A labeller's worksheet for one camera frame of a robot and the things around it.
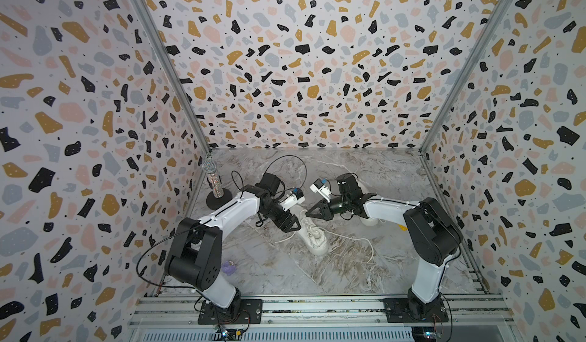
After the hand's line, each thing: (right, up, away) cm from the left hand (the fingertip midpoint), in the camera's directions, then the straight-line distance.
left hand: (296, 221), depth 86 cm
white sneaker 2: (+29, -2, +6) cm, 30 cm away
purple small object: (-23, -15, -7) cm, 29 cm away
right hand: (+5, +2, 0) cm, 5 cm away
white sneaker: (+7, -6, -2) cm, 9 cm away
